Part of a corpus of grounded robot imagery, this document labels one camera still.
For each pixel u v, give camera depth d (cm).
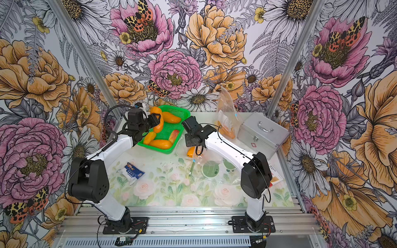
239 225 75
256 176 46
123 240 73
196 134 59
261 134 92
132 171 89
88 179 46
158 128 88
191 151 92
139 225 73
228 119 96
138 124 70
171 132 105
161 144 97
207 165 91
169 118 114
